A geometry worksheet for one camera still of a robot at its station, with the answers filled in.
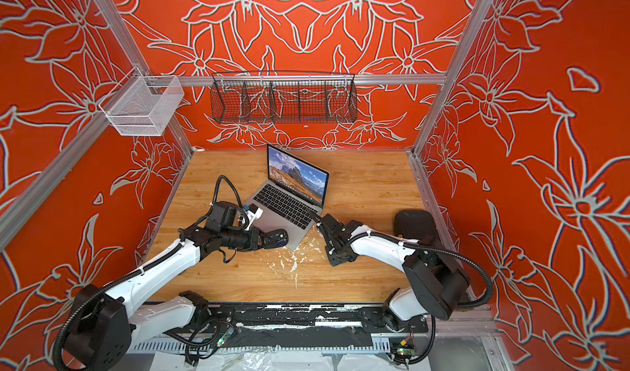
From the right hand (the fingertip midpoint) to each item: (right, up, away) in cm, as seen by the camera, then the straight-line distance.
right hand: (336, 254), depth 86 cm
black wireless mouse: (-20, +8, -8) cm, 23 cm away
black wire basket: (-24, +61, +14) cm, 67 cm away
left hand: (-21, +7, -8) cm, 24 cm away
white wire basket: (-74, +55, +6) cm, 93 cm away
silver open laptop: (-17, +18, +15) cm, 29 cm away
